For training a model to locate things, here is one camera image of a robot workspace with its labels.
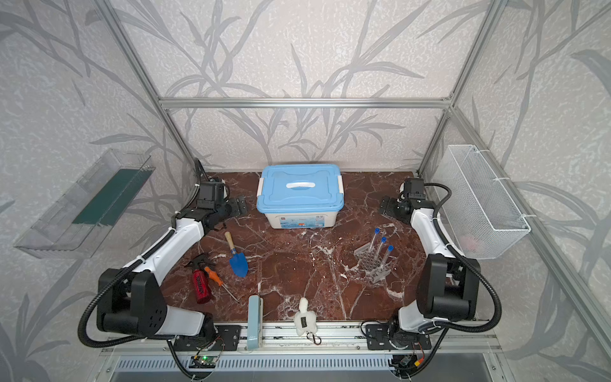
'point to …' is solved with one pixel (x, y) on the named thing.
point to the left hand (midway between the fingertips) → (237, 196)
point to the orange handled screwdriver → (218, 280)
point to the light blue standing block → (254, 325)
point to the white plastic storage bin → (302, 220)
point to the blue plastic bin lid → (301, 188)
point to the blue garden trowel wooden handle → (238, 262)
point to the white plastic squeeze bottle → (305, 321)
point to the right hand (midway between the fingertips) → (392, 202)
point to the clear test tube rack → (375, 265)
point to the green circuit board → (203, 362)
